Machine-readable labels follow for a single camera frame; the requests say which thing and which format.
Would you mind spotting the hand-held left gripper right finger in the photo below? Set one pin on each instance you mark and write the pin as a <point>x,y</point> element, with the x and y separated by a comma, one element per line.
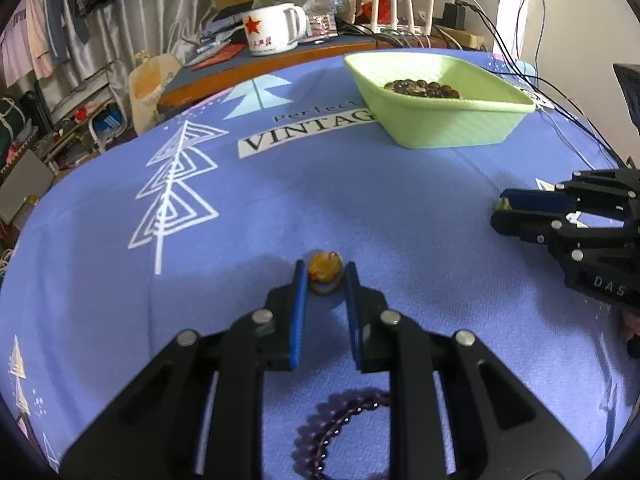
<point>352,320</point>

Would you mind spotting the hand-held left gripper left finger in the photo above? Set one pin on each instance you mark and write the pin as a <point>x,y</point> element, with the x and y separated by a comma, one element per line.
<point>299,320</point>

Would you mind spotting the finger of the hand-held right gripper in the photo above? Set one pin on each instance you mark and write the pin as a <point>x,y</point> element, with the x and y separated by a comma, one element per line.
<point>535,200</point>
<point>525,225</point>

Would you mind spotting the amber pendant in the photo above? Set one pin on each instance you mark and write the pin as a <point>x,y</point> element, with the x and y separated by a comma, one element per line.
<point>322,267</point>

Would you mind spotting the light green plastic basket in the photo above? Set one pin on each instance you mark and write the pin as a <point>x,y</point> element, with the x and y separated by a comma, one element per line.
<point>450,125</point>

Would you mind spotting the person's right hand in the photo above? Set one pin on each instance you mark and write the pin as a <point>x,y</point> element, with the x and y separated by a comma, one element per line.
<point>632,327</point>

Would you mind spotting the small white device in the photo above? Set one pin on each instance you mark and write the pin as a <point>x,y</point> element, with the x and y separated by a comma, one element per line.
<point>544,104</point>

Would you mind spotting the blue printed tablecloth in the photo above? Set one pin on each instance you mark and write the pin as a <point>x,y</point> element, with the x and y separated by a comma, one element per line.
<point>350,200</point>

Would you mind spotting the light blue case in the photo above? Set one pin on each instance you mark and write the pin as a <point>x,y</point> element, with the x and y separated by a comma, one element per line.
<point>524,67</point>

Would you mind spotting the wooden box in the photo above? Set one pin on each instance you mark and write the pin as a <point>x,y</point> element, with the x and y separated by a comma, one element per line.
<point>470,39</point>

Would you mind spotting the black power adapter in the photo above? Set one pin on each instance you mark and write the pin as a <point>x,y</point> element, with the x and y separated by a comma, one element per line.
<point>455,14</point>

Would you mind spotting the wooden desk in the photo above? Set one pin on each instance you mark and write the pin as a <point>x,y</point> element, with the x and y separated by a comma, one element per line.
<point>310,57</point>

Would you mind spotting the red booklet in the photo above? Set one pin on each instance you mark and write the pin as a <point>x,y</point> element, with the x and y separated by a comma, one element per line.
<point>222,55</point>

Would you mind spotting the yellow plastic bag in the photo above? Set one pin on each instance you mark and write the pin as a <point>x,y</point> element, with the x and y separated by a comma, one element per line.
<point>150,85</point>

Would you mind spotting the clear plastic bag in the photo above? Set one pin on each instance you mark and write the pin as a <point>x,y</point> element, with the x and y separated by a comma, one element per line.
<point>325,10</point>

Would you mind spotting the white red star mug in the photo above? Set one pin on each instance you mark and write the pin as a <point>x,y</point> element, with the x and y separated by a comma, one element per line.
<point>270,30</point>

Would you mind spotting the grey flat box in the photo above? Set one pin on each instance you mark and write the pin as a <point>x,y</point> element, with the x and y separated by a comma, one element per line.
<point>25,185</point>

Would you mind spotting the dark green duffel bag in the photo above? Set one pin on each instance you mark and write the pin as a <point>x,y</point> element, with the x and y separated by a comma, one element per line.
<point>7,130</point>

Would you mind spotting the grey blue shirt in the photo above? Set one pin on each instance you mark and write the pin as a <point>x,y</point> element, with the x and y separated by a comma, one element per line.
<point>60,20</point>

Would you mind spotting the pink t-shirt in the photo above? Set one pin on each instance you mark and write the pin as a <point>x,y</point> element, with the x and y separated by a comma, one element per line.
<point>25,50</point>

